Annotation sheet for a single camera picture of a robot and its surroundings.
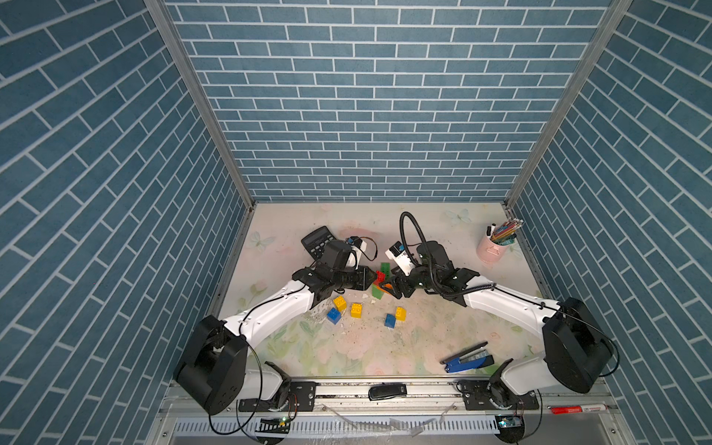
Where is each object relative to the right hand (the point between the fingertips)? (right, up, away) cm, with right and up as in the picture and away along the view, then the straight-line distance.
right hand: (389, 279), depth 83 cm
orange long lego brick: (-1, -1, -5) cm, 5 cm away
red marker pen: (+45, -32, -11) cm, 57 cm away
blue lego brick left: (-17, -12, +3) cm, 21 cm away
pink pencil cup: (+36, +7, +14) cm, 39 cm away
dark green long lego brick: (0, +1, +15) cm, 15 cm away
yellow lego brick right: (+4, -12, +4) cm, 13 cm away
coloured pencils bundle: (+41, +13, +12) cm, 44 cm away
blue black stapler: (+24, -22, -4) cm, 33 cm away
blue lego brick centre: (0, -14, +2) cm, 14 cm away
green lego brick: (-4, -6, +10) cm, 12 cm away
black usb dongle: (-2, -28, -11) cm, 30 cm away
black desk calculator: (-27, +11, +22) cm, 36 cm away
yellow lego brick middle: (-10, -11, +3) cm, 15 cm away
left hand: (-3, +1, -2) cm, 3 cm away
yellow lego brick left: (-15, -9, +6) cm, 19 cm away
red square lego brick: (-3, +1, -1) cm, 3 cm away
